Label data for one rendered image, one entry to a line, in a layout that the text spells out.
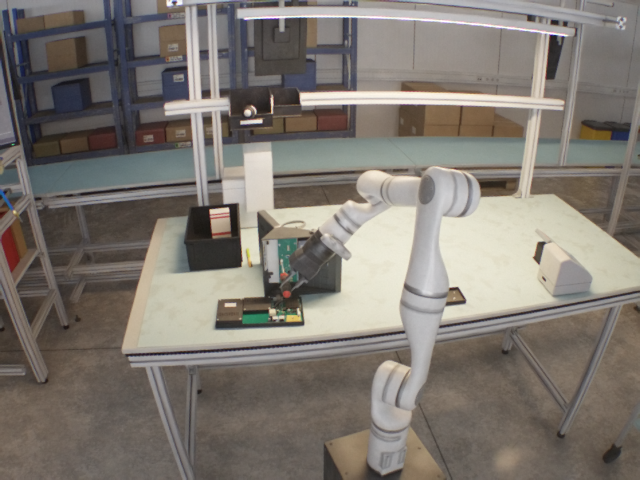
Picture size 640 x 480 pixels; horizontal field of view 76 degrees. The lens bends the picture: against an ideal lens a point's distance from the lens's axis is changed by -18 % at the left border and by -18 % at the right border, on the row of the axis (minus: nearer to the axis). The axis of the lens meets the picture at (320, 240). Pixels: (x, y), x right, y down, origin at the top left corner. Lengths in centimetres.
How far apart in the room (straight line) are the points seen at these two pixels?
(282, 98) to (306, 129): 323
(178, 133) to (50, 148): 147
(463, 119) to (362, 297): 362
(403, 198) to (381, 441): 55
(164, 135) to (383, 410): 434
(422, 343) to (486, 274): 83
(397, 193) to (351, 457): 67
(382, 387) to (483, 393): 175
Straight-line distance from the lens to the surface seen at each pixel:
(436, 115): 486
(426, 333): 96
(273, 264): 152
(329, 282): 157
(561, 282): 171
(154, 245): 197
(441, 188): 88
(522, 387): 283
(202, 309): 154
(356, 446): 130
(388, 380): 102
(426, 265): 91
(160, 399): 173
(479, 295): 164
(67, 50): 522
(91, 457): 253
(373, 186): 114
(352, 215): 119
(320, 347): 144
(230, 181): 192
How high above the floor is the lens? 188
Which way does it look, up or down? 28 degrees down
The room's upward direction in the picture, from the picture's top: straight up
